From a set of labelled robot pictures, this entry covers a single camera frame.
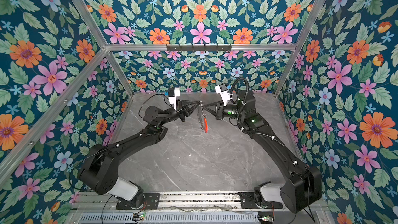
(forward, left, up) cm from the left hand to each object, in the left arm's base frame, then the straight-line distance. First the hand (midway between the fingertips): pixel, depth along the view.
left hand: (199, 102), depth 63 cm
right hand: (+1, -2, -4) cm, 5 cm away
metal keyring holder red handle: (-6, -2, -9) cm, 11 cm away
